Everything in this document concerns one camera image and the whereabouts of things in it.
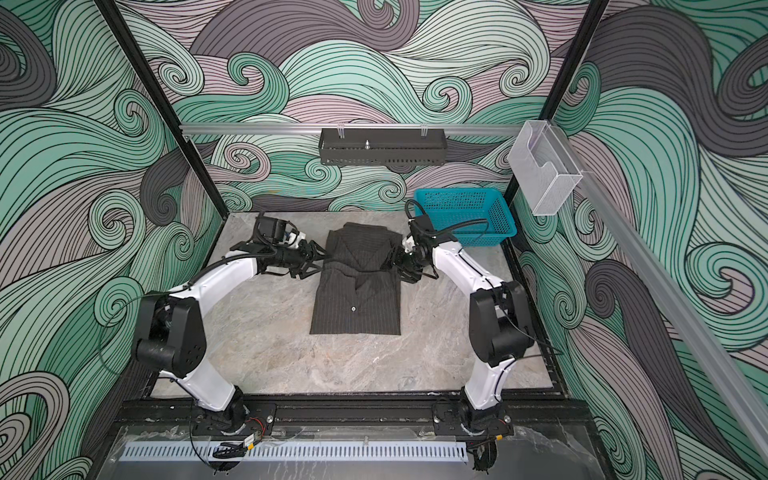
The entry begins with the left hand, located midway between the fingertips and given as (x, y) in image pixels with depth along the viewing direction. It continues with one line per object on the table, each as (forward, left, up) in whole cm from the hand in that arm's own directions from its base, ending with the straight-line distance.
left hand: (330, 259), depth 86 cm
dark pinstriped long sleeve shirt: (-5, -7, -11) cm, 15 cm away
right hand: (-1, -18, -4) cm, 18 cm away
